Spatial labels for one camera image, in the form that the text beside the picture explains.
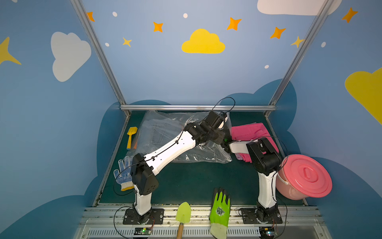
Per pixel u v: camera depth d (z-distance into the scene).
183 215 0.75
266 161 0.55
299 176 0.70
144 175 0.43
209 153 0.86
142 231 0.71
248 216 0.74
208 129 0.56
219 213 0.75
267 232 0.71
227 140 0.84
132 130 1.08
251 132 1.04
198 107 1.74
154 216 0.74
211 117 0.57
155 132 0.99
